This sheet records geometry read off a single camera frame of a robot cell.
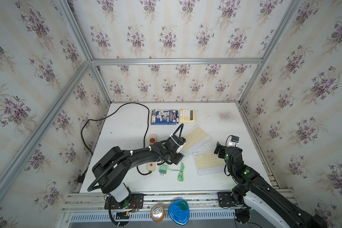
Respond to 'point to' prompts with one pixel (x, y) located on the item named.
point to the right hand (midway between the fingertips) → (229, 144)
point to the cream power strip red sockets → (151, 166)
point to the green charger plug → (163, 169)
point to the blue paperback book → (163, 117)
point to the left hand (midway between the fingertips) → (179, 156)
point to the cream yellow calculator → (187, 115)
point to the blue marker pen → (177, 117)
